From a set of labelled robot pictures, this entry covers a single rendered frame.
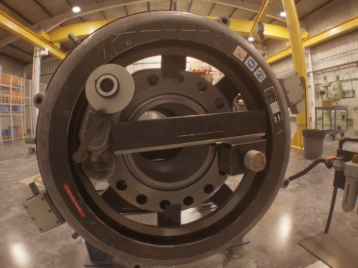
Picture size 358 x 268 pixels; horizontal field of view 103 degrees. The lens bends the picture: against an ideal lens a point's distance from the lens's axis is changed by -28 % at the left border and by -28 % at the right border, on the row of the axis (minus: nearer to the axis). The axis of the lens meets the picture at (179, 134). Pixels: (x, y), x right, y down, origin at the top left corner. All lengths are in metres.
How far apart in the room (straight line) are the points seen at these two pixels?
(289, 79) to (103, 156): 0.60
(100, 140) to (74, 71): 0.17
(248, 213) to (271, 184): 0.11
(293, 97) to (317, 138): 2.43
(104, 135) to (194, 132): 0.20
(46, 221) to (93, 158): 0.25
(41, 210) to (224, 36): 0.68
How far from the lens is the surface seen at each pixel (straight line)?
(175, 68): 0.60
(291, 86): 0.69
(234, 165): 0.45
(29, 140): 0.68
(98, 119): 0.44
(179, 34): 0.50
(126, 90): 0.45
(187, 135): 0.45
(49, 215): 0.61
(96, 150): 0.47
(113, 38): 0.49
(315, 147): 3.12
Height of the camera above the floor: 0.68
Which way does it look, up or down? 5 degrees down
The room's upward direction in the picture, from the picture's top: 2 degrees counter-clockwise
